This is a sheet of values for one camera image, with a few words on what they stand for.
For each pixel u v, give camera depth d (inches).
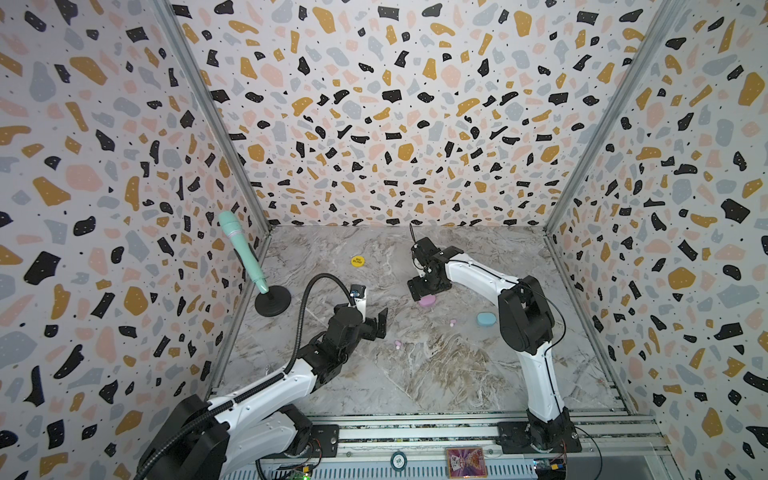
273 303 37.6
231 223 29.6
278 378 20.2
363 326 25.0
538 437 26.0
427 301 37.6
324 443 28.8
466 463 27.6
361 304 28.0
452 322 37.3
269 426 22.6
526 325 22.1
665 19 28.3
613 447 29.4
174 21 27.6
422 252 31.5
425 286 34.6
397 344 35.4
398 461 28.1
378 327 29.5
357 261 43.4
